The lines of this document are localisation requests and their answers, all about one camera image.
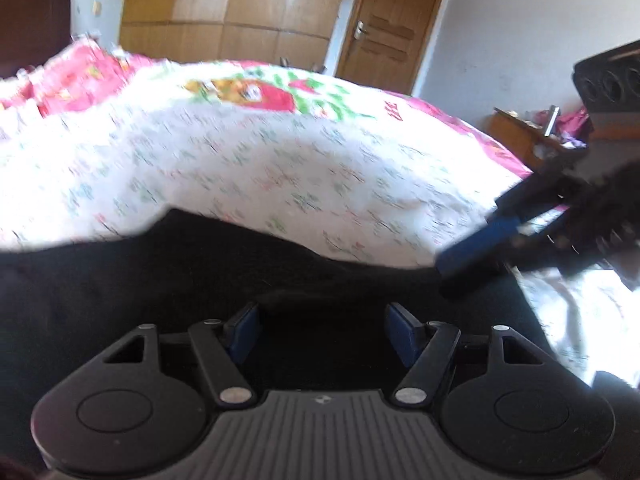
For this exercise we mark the dark wooden headboard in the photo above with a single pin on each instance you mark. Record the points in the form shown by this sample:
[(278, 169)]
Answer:
[(32, 20)]

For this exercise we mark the wooden bedside table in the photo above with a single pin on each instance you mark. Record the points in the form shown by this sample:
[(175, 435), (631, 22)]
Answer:
[(520, 135)]

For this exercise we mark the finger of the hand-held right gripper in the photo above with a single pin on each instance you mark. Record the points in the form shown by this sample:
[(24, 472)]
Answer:
[(535, 185), (480, 245)]

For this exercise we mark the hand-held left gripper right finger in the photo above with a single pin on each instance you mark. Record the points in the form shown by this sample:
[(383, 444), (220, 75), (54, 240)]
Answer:
[(402, 330)]

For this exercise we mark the pink cloth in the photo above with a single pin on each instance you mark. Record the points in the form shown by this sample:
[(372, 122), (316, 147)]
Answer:
[(572, 121)]

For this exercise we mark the wooden door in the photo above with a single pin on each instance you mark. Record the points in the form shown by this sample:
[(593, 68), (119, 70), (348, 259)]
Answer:
[(390, 25)]

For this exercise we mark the pink printed quilt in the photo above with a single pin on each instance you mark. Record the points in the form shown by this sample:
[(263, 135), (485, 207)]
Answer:
[(75, 77)]

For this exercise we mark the black pants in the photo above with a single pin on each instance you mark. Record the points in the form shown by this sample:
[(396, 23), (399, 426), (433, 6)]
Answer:
[(200, 285)]

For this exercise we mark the wooden wardrobe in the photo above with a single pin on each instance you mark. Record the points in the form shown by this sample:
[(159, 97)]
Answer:
[(230, 7)]

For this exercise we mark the white floral bedsheet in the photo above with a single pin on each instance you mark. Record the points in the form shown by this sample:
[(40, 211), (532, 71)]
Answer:
[(300, 160)]

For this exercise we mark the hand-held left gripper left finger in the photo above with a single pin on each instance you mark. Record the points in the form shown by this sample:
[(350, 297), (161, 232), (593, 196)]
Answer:
[(242, 327)]

